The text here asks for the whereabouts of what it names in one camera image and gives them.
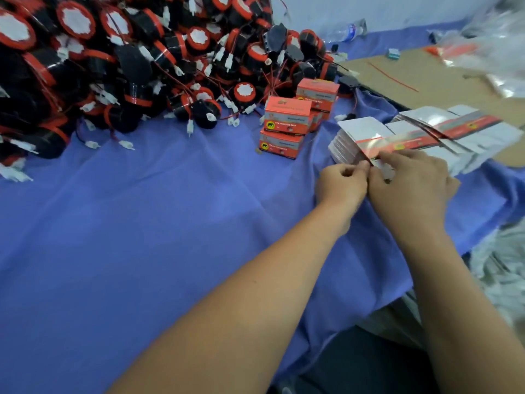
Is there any pile of clear plastic bags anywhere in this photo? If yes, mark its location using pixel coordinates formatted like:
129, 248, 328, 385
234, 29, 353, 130
427, 0, 525, 99

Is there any brown cardboard sheet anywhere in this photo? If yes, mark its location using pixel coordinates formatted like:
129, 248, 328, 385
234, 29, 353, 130
345, 47, 525, 169

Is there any person's right hand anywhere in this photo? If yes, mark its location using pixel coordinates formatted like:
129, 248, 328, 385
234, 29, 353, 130
366, 149, 461, 247

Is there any clear plastic water bottle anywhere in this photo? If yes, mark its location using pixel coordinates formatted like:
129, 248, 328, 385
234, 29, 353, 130
324, 20, 368, 44

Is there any person's right forearm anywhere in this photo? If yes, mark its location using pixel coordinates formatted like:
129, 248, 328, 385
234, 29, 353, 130
394, 227, 525, 394

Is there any person's left forearm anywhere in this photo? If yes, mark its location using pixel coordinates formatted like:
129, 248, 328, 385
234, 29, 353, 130
110, 201, 354, 394

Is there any person's left hand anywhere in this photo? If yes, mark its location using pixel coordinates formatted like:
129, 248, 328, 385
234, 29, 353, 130
314, 160, 371, 225

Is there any stack of box blanks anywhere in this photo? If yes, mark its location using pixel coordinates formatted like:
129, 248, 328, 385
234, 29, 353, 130
328, 104, 524, 181

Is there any pile of black red buzzers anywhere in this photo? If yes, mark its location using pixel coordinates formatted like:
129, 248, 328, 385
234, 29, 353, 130
0, 0, 362, 184

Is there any blue table cloth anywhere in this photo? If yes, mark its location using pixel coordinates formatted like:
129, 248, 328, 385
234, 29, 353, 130
0, 20, 525, 394

